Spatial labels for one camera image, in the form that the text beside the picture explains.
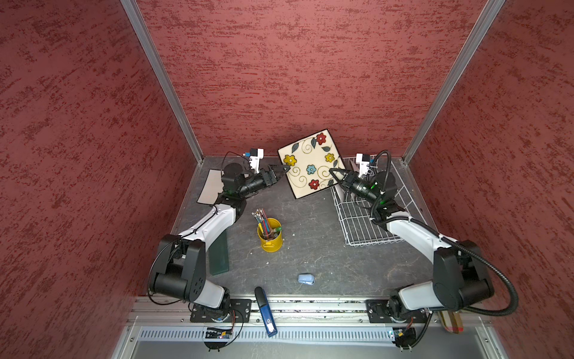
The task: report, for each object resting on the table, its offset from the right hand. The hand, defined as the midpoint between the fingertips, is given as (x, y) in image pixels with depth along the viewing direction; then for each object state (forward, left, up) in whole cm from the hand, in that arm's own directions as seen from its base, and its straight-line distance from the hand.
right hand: (327, 174), depth 77 cm
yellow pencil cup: (-16, +20, -18) cm, 31 cm away
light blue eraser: (-28, +8, -27) cm, 39 cm away
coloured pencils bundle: (-11, +24, -14) cm, 30 cm away
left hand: (+1, +14, 0) cm, 14 cm away
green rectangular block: (-18, +42, -27) cm, 53 cm away
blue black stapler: (-40, +21, -24) cm, 52 cm away
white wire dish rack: (-8, -15, -27) cm, 32 cm away
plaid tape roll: (-42, -38, -26) cm, 63 cm away
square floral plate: (+5, +6, +1) cm, 8 cm away
